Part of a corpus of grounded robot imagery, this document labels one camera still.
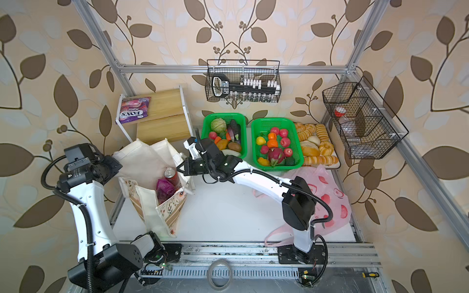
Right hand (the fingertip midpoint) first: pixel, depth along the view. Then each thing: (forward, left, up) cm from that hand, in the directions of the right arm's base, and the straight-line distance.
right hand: (175, 169), depth 70 cm
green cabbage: (+43, -13, -18) cm, 49 cm away
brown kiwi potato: (+28, -23, -20) cm, 41 cm away
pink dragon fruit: (+18, -45, -18) cm, 51 cm away
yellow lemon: (+33, -38, -22) cm, 55 cm away
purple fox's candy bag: (+27, +22, +8) cm, 36 cm away
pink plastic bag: (-9, -67, -22) cm, 71 cm away
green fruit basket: (+41, -49, -20) cm, 67 cm away
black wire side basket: (+13, -78, +8) cm, 79 cm away
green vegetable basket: (+43, -5, -19) cm, 47 cm away
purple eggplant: (+39, -23, -20) cm, 49 cm away
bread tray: (+27, -71, -22) cm, 79 cm away
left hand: (+2, +25, +1) cm, 25 cm away
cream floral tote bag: (+8, +19, -8) cm, 22 cm away
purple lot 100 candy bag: (-1, +9, -15) cm, 17 cm away
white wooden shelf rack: (+24, +6, +6) cm, 25 cm away
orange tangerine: (+30, -45, -21) cm, 58 cm away
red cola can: (+7, +8, -16) cm, 20 cm away
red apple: (+30, -52, -21) cm, 64 cm away
